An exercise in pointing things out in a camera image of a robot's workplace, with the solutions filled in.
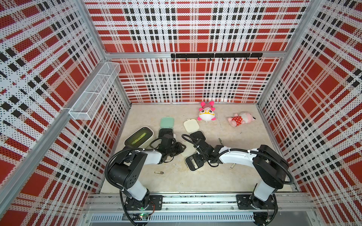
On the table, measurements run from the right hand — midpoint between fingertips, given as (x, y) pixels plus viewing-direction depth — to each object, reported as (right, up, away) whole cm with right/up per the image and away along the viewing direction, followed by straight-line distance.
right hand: (199, 157), depth 89 cm
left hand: (-8, +6, +4) cm, 11 cm away
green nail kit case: (-24, +21, +21) cm, 39 cm away
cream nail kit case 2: (-4, -1, -4) cm, 5 cm away
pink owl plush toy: (+7, +29, +16) cm, 34 cm away
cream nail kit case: (-5, +19, +17) cm, 26 cm away
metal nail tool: (+16, +8, +8) cm, 20 cm away
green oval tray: (-40, +12, +5) cm, 42 cm away
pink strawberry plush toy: (+33, +25, +15) cm, 44 cm away
